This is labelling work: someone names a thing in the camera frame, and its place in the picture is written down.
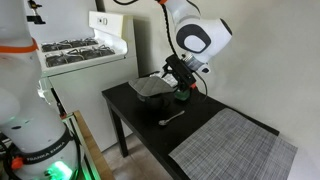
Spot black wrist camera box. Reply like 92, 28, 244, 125
165, 53, 198, 91

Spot white gas stove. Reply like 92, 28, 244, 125
34, 10, 140, 153

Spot wooden robot platform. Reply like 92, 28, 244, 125
63, 110, 116, 180

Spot black camera on stand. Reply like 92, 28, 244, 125
25, 0, 47, 26

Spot black table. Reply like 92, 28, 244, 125
101, 70, 281, 180

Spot small grey quilted mat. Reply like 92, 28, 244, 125
128, 76, 176, 98

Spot small green lid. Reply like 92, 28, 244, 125
174, 87, 192, 102

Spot silver metal spoon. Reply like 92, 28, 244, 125
158, 109, 186, 127

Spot black stove burner grate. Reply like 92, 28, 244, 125
41, 37, 99, 54
45, 45, 116, 68

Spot large grey woven placemat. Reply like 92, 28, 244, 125
168, 107, 299, 180

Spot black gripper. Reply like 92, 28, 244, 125
161, 63, 176, 82

